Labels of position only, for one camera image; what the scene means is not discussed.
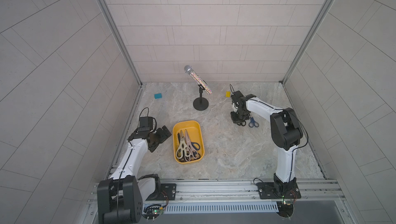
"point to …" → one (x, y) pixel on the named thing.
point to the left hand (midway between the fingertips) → (167, 134)
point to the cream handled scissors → (184, 149)
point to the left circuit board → (152, 211)
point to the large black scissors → (194, 145)
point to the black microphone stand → (200, 104)
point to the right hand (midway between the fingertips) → (235, 120)
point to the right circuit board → (285, 208)
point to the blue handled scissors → (253, 123)
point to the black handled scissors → (241, 123)
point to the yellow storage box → (188, 143)
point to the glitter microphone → (189, 69)
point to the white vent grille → (254, 206)
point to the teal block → (158, 96)
